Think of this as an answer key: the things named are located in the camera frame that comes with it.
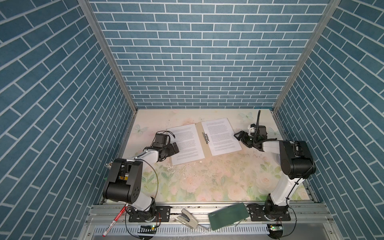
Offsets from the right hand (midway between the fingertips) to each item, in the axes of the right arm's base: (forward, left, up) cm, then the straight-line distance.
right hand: (237, 135), depth 101 cm
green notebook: (-47, +8, -3) cm, 48 cm away
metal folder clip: (-2, +21, -2) cm, 21 cm away
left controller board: (-56, +46, -6) cm, 72 cm away
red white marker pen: (-56, +63, -1) cm, 84 cm away
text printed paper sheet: (-5, +33, -3) cm, 34 cm away
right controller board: (-50, -17, -9) cm, 54 cm away
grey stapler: (-50, +27, -1) cm, 57 cm away
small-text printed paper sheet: (-2, +9, -3) cm, 10 cm away
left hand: (-14, +42, -1) cm, 44 cm away
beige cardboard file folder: (-5, +23, -4) cm, 23 cm away
